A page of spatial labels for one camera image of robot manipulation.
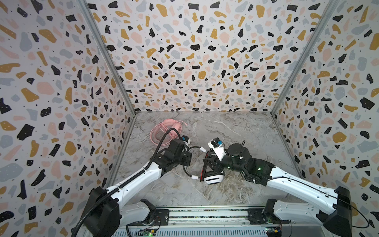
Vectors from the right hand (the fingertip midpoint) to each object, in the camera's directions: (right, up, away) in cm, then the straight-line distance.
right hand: (204, 155), depth 68 cm
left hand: (-6, -1, +12) cm, 14 cm away
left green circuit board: (-26, -37, +2) cm, 45 cm away
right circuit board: (+33, -38, +3) cm, 50 cm away
